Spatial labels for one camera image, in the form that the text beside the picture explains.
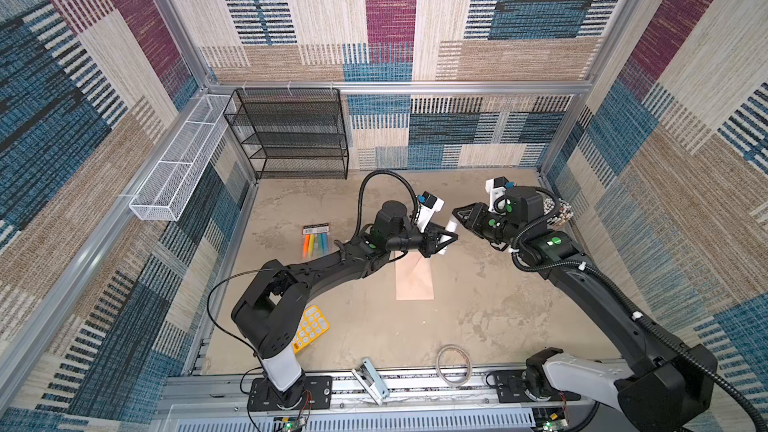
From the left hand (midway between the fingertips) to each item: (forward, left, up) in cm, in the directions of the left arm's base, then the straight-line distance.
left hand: (456, 232), depth 76 cm
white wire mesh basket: (+19, +85, -6) cm, 87 cm away
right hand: (+2, +1, +3) cm, 4 cm away
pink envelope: (-1, +9, -23) cm, 25 cm away
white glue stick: (0, +2, +2) cm, 3 cm away
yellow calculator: (-15, +38, -22) cm, 46 cm away
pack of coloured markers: (+13, +41, -23) cm, 49 cm away
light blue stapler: (-29, +21, -21) cm, 42 cm away
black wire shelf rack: (+46, +50, -5) cm, 69 cm away
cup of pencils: (+9, -31, -4) cm, 32 cm away
